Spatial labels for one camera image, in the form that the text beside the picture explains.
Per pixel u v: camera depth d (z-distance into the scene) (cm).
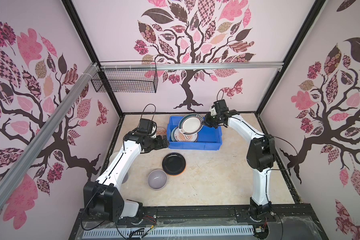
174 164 92
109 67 91
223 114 72
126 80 122
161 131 106
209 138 94
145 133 61
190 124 100
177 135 103
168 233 70
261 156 55
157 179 85
